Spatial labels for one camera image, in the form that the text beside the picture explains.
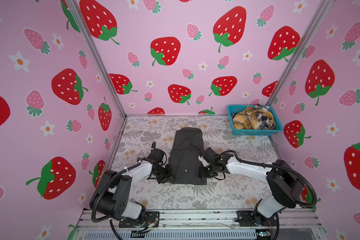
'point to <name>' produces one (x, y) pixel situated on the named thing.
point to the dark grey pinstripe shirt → (188, 145)
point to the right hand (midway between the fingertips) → (198, 175)
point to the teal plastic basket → (234, 109)
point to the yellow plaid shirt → (248, 119)
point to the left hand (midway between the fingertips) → (176, 177)
